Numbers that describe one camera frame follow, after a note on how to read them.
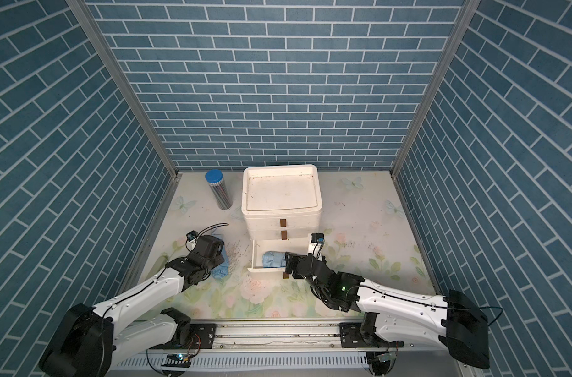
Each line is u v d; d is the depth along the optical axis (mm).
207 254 671
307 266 581
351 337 736
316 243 675
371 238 968
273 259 847
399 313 480
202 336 733
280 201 789
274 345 731
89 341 401
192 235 771
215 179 932
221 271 839
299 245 889
